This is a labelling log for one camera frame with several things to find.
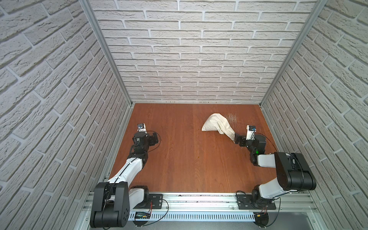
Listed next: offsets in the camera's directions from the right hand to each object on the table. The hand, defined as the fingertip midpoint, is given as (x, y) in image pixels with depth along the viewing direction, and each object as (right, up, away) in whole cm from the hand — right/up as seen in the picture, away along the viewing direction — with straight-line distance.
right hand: (238, 132), depth 94 cm
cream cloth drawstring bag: (-14, +6, +1) cm, 15 cm away
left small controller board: (-58, -41, -22) cm, 74 cm away
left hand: (-61, +2, -6) cm, 61 cm away
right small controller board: (+2, -40, -25) cm, 47 cm away
